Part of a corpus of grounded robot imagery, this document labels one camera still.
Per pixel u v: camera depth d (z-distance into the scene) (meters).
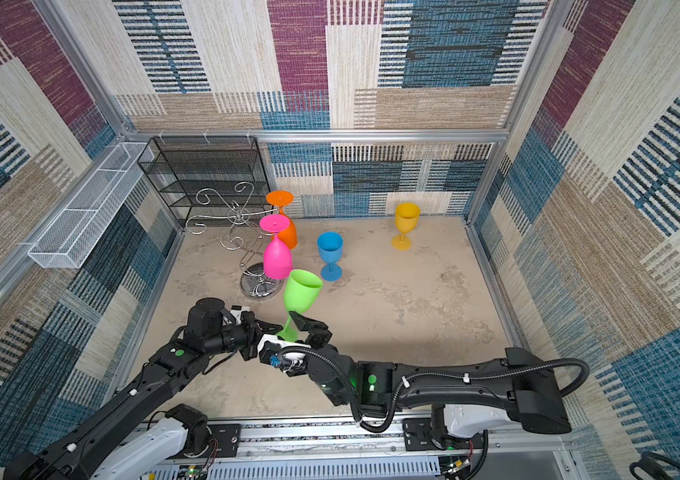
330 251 0.92
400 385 0.48
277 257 0.80
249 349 0.69
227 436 0.74
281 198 0.83
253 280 1.01
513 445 0.74
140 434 0.57
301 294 0.70
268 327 0.76
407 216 1.00
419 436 0.73
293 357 0.54
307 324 0.59
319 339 0.59
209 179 1.09
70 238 0.71
